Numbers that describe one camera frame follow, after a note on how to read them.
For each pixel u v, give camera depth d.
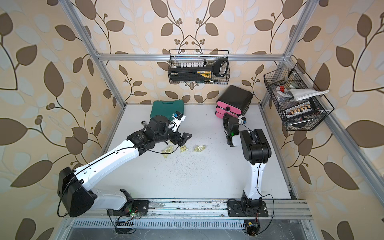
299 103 0.70
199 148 0.94
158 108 1.16
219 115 1.06
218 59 0.83
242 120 0.93
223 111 1.03
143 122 1.09
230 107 0.97
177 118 0.64
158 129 0.58
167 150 0.93
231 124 0.81
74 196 0.39
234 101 1.03
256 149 0.55
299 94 0.64
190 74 0.83
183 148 0.95
